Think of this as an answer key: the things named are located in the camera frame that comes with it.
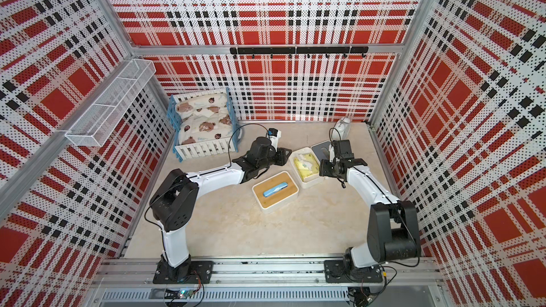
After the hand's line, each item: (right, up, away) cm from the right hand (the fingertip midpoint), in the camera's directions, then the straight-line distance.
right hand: (329, 167), depth 90 cm
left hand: (-16, +8, 0) cm, 18 cm away
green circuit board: (-53, -39, -21) cm, 70 cm away
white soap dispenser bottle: (+11, +18, +19) cm, 28 cm away
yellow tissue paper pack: (-9, 0, +6) cm, 11 cm away
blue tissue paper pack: (-21, -8, +1) cm, 22 cm away
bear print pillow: (-62, +24, +21) cm, 70 cm away
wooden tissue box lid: (-25, -7, +1) cm, 25 cm away
